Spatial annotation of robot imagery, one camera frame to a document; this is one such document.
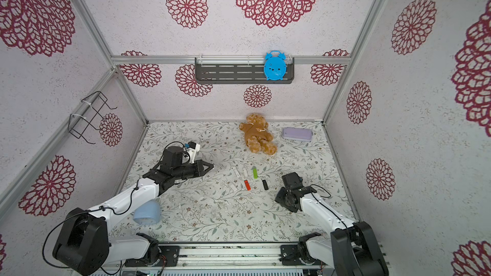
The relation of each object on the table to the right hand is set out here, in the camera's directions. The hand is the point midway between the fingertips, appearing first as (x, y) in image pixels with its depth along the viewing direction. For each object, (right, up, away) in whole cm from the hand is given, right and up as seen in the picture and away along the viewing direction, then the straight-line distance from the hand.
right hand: (278, 197), depth 88 cm
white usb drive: (-21, +3, +4) cm, 21 cm away
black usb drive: (-6, +4, +5) cm, 9 cm away
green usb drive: (-10, +9, +9) cm, 17 cm away
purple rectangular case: (+18, +30, +22) cm, 41 cm away
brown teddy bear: (-8, +27, +15) cm, 32 cm away
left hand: (-30, +15, -6) cm, 34 cm away
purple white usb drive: (-20, +10, +9) cm, 24 cm away
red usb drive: (-14, +4, +6) cm, 16 cm away
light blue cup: (-55, -3, -11) cm, 56 cm away
